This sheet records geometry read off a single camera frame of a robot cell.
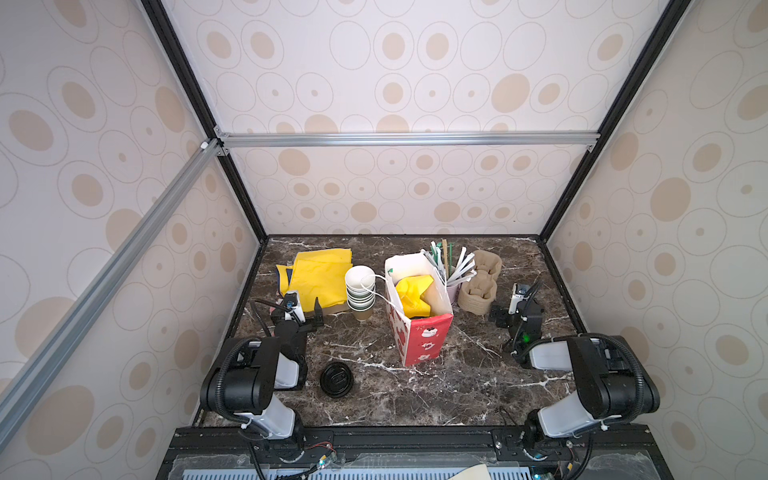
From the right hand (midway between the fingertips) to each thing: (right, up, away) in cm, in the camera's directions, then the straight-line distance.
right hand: (523, 303), depth 94 cm
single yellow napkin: (-36, +5, -9) cm, 38 cm away
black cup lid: (-57, -19, -13) cm, 61 cm away
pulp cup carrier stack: (-15, +3, -2) cm, 16 cm away
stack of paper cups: (-50, +7, -16) cm, 53 cm away
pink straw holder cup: (-22, +4, +1) cm, 22 cm away
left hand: (-66, +3, -5) cm, 66 cm away
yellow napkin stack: (-67, +9, +8) cm, 68 cm away
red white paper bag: (-35, -6, -21) cm, 41 cm away
